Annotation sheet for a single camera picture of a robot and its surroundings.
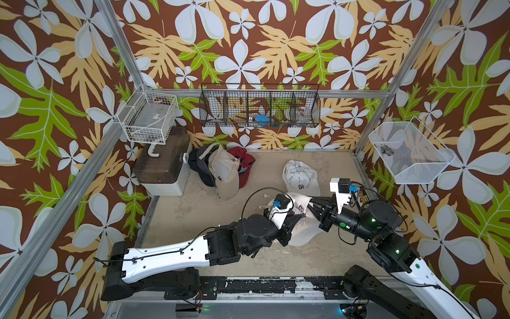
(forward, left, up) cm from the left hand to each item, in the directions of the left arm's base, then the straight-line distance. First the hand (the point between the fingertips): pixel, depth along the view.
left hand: (299, 212), depth 59 cm
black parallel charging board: (+24, -41, -32) cm, 57 cm away
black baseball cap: (+41, +46, -22) cm, 66 cm away
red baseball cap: (+42, +18, -25) cm, 52 cm away
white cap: (-1, -5, -12) cm, 13 cm away
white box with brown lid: (+27, +54, -17) cm, 62 cm away
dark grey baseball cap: (+33, +38, -19) cm, 54 cm away
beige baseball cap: (+39, +29, -26) cm, 56 cm away
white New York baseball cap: (+37, -12, -32) cm, 50 cm away
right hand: (+2, -1, +4) cm, 4 cm away
